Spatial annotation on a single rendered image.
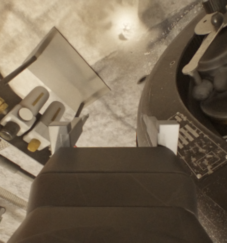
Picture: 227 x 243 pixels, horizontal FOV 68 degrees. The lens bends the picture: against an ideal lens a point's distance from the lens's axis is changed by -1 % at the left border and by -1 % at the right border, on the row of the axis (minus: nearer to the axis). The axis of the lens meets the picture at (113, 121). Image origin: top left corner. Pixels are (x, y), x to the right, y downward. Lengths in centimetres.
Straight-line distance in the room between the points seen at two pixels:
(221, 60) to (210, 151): 17
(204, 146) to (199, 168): 2
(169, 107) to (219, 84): 9
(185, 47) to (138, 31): 48
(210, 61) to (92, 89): 77
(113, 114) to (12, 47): 66
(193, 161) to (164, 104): 12
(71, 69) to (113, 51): 25
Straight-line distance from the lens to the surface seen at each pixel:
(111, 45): 90
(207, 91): 32
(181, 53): 40
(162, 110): 28
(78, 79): 100
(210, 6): 42
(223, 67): 33
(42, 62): 104
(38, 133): 67
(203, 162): 19
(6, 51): 114
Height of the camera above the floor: 85
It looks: 49 degrees down
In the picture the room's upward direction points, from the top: 169 degrees counter-clockwise
